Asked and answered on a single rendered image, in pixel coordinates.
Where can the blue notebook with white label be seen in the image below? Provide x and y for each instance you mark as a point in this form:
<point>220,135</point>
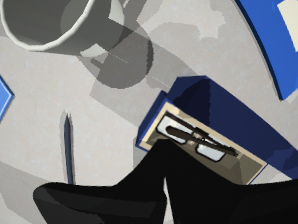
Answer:
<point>274,24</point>

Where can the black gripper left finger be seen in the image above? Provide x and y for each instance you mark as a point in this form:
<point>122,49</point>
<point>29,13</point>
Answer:
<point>139,198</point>

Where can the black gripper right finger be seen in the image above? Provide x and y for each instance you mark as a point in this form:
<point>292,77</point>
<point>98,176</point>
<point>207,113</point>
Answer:
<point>199,195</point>

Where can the white mug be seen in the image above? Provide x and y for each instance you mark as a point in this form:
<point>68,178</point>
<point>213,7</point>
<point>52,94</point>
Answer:
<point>32,24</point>

